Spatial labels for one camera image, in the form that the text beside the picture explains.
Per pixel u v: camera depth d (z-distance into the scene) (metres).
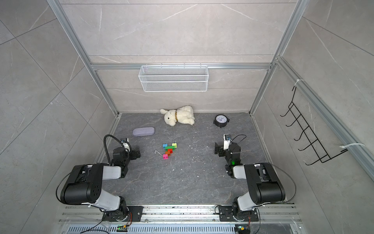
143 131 1.04
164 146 0.97
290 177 0.45
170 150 0.95
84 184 0.46
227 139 0.80
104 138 0.71
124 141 0.82
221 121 1.11
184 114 1.06
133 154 0.85
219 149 0.84
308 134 0.67
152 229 0.70
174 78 1.01
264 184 0.45
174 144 0.98
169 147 0.97
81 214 0.75
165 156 0.93
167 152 0.94
